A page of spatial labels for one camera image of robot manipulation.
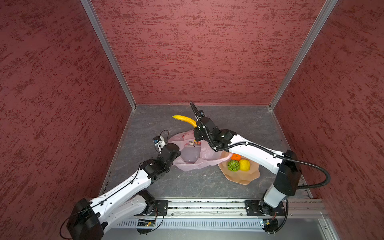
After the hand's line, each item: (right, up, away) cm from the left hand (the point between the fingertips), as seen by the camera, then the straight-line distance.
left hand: (176, 149), depth 81 cm
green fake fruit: (+32, -10, +2) cm, 34 cm away
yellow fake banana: (+6, +16, -2) cm, 18 cm away
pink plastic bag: (+10, -6, +13) cm, 18 cm away
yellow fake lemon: (+39, -10, +2) cm, 40 cm away
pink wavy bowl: (+38, -17, +1) cm, 41 cm away
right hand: (+12, +10, -1) cm, 15 cm away
